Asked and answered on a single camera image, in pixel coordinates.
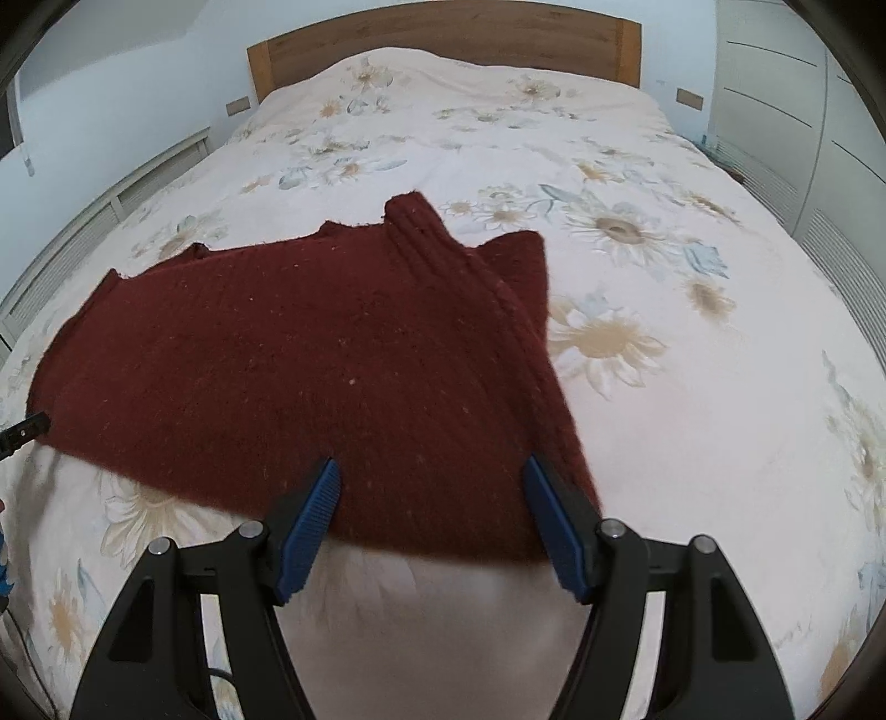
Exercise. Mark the white wardrobe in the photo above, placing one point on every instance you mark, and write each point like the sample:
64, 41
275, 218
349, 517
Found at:
782, 83

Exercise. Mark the wooden headboard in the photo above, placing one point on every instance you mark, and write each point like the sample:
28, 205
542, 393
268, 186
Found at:
450, 31

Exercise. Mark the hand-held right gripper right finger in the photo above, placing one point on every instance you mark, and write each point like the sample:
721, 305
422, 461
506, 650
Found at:
557, 526

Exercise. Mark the wall socket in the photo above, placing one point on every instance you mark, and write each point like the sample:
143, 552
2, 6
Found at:
238, 105
690, 98

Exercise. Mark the dark red knitted sweater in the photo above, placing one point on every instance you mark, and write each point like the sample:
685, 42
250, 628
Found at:
311, 346

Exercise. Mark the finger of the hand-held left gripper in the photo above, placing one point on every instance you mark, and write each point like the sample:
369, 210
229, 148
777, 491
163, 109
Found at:
28, 429

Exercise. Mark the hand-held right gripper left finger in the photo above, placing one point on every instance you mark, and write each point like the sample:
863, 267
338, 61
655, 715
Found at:
311, 533

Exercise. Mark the floral blanket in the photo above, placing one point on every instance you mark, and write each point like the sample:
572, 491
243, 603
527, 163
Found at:
692, 450

